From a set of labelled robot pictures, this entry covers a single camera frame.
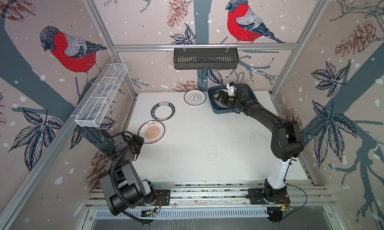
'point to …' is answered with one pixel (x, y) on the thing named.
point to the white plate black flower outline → (195, 97)
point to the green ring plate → (163, 111)
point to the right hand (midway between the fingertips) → (215, 99)
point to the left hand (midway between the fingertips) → (142, 136)
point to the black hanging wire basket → (205, 58)
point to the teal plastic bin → (222, 110)
